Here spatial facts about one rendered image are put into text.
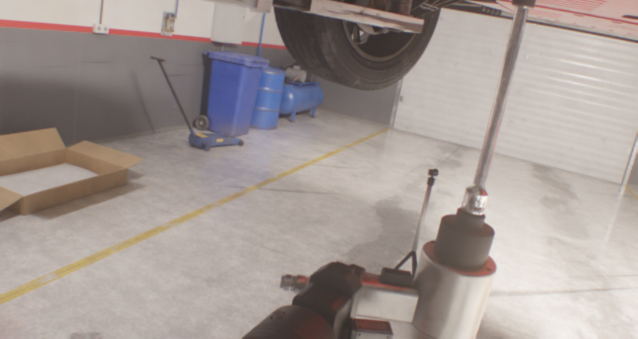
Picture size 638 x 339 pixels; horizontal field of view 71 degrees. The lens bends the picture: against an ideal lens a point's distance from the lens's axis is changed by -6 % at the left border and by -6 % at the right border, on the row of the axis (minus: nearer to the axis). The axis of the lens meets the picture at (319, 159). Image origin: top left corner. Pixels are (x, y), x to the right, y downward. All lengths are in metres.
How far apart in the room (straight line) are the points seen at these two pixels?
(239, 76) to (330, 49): 4.47
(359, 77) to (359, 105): 7.61
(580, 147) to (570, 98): 0.89
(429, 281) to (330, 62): 1.27
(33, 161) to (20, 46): 0.99
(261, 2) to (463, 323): 0.72
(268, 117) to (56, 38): 3.37
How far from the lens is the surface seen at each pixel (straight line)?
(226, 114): 6.32
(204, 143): 5.52
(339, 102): 9.60
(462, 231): 0.57
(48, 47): 4.85
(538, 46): 9.12
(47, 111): 4.95
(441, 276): 0.57
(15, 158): 4.40
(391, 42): 2.06
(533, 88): 9.10
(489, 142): 0.56
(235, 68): 6.17
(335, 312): 0.50
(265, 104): 7.04
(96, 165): 4.47
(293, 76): 8.14
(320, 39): 1.70
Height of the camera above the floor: 1.43
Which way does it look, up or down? 14 degrees down
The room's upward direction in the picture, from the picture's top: 10 degrees clockwise
